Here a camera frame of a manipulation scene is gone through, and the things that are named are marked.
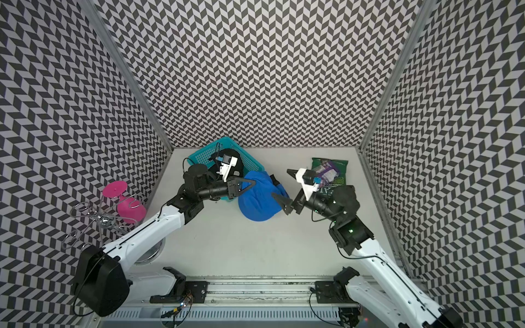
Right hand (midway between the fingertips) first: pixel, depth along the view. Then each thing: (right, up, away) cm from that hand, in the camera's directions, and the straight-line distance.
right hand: (282, 184), depth 63 cm
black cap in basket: (-34, +6, +45) cm, 57 cm away
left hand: (-10, -1, +8) cm, 12 cm away
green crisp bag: (+33, +6, +43) cm, 54 cm away
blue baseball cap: (-8, -8, +10) cm, 15 cm away
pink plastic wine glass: (-56, -11, +12) cm, 59 cm away
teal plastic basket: (-14, +7, +38) cm, 42 cm away
